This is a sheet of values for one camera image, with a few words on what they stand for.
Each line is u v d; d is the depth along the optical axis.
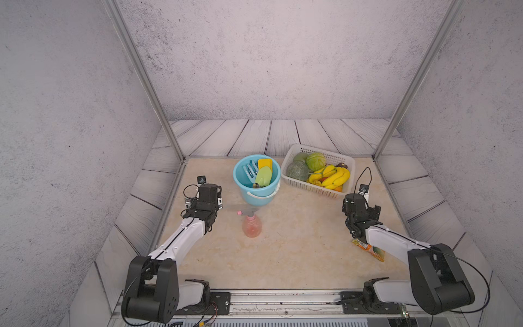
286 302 0.74
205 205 0.67
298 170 1.01
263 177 0.97
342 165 1.08
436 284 0.42
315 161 1.02
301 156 1.10
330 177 0.97
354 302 0.73
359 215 0.70
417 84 0.89
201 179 0.76
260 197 0.87
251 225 0.87
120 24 0.73
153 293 0.40
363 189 0.76
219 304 0.73
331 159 1.11
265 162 0.98
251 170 0.98
